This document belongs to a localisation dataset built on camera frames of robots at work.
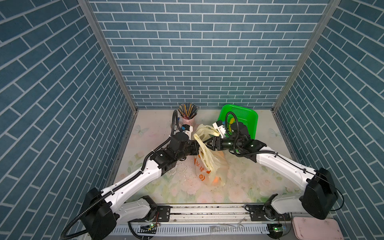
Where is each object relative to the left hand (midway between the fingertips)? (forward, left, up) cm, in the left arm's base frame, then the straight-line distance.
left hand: (202, 143), depth 76 cm
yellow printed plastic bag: (-11, -4, -3) cm, 12 cm away
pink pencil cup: (+26, +6, -13) cm, 30 cm away
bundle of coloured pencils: (+34, +8, -10) cm, 36 cm away
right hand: (-1, 0, +2) cm, 2 cm away
